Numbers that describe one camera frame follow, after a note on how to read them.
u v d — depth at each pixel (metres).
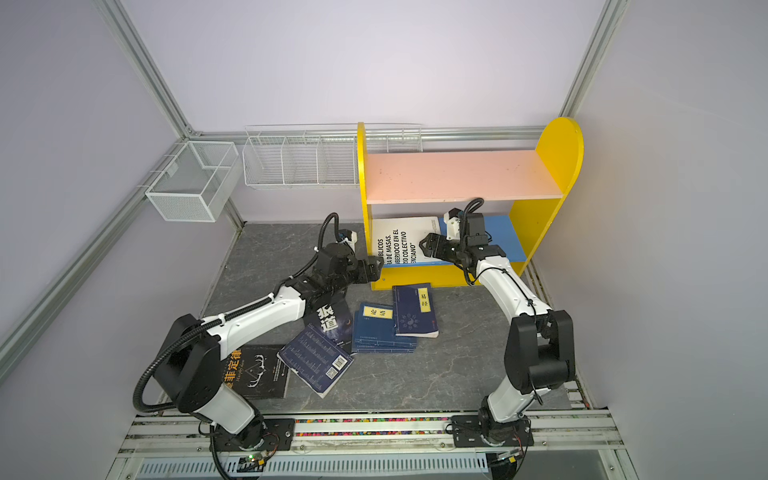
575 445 0.73
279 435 0.74
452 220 0.80
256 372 0.83
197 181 0.98
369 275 0.76
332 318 0.93
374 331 0.90
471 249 0.66
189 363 0.44
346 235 0.74
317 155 1.02
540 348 0.46
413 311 0.94
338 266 0.66
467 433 0.74
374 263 0.78
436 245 0.77
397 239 0.91
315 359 0.84
